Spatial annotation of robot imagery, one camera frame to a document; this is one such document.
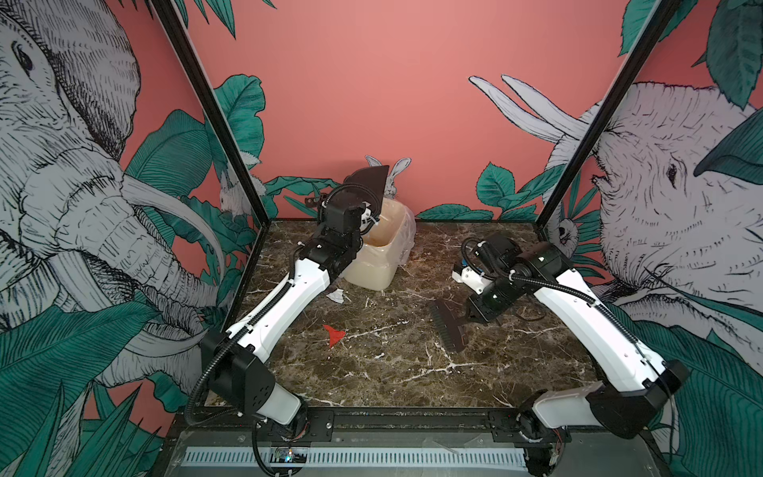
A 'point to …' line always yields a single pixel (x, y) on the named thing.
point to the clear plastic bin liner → (389, 241)
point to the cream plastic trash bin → (351, 277)
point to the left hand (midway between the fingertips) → (314, 189)
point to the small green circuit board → (288, 455)
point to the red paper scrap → (335, 336)
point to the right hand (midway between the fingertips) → (468, 311)
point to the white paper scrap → (337, 295)
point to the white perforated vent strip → (359, 457)
